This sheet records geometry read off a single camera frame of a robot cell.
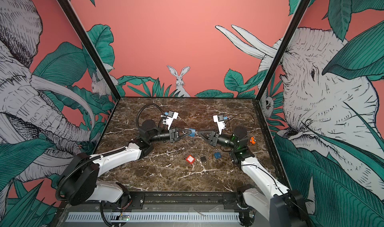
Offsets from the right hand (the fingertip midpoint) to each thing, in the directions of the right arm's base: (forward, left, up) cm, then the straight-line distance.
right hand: (198, 135), depth 68 cm
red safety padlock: (-2, +5, -25) cm, 26 cm away
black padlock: (-1, -3, -27) cm, 27 cm away
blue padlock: (+2, +3, -1) cm, 3 cm away
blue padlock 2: (+2, -12, -27) cm, 30 cm away
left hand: (+1, +4, +1) cm, 4 cm away
